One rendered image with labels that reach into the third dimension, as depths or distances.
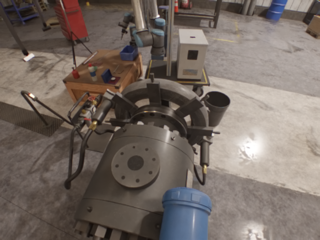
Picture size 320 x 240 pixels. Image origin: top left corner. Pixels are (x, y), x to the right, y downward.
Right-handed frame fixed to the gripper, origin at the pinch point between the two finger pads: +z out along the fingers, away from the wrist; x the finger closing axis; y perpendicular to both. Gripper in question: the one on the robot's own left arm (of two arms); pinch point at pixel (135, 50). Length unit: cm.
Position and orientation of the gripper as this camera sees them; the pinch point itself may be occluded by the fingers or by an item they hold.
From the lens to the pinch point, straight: 250.9
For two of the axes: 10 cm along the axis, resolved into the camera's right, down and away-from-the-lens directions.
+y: -1.9, 7.2, -6.6
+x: 9.8, 1.4, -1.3
